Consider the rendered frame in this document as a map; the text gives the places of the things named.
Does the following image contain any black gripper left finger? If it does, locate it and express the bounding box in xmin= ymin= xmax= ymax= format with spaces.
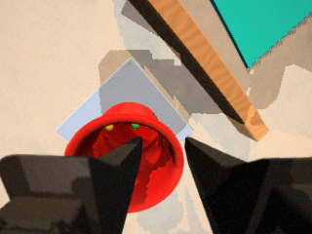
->
xmin=0 ymin=136 xmax=142 ymax=234

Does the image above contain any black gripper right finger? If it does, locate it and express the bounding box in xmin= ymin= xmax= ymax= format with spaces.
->
xmin=184 ymin=136 xmax=312 ymax=234

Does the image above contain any red cup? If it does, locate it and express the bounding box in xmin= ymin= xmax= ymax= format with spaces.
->
xmin=64 ymin=102 xmax=184 ymax=213

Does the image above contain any orange wooden bar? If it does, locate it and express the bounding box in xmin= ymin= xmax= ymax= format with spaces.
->
xmin=128 ymin=0 xmax=269 ymax=141

